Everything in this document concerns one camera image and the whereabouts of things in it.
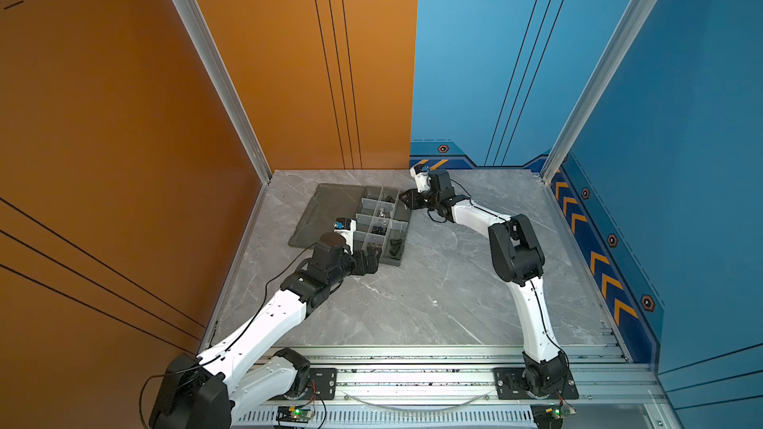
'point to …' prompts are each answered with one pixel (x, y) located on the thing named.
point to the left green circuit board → (297, 414)
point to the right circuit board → (550, 415)
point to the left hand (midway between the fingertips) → (368, 247)
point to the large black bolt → (396, 251)
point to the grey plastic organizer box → (381, 220)
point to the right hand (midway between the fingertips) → (401, 195)
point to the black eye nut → (379, 229)
